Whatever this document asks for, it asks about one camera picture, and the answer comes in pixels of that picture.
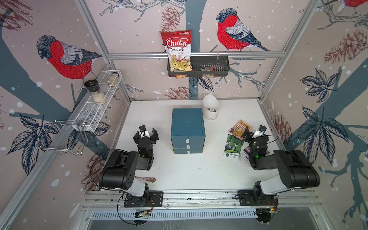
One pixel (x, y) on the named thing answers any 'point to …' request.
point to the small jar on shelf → (112, 79)
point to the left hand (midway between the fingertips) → (148, 127)
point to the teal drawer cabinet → (188, 134)
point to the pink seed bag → (245, 151)
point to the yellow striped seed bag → (238, 129)
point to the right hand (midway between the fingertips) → (253, 127)
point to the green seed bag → (233, 147)
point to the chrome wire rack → (66, 137)
